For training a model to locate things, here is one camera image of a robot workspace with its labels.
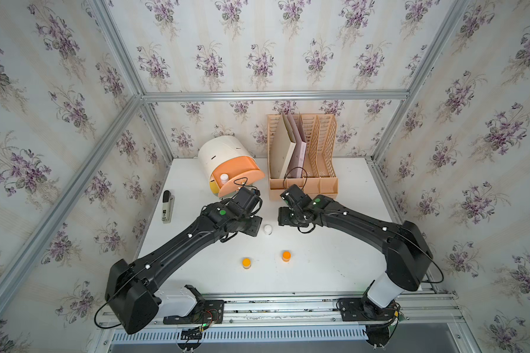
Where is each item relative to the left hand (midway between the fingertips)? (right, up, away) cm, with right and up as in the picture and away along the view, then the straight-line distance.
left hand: (256, 224), depth 78 cm
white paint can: (-13, +17, +8) cm, 23 cm away
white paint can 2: (+4, -5, +13) cm, 14 cm away
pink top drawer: (-9, +19, +9) cm, 23 cm away
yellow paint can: (-4, -16, +4) cm, 17 cm away
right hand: (+11, 0, +7) cm, 13 cm away
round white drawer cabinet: (-14, +25, +9) cm, 29 cm away
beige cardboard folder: (+11, +31, +23) cm, 40 cm away
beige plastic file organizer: (+33, +21, +39) cm, 55 cm away
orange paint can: (+11, -13, +5) cm, 18 cm away
